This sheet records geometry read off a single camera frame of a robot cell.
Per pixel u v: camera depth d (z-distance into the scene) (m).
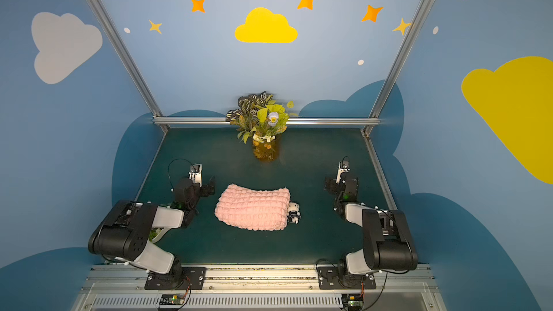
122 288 1.18
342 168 0.82
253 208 0.82
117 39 0.84
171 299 0.72
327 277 0.75
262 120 0.95
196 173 0.81
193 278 0.76
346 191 0.72
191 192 0.75
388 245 0.46
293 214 0.86
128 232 0.46
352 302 0.72
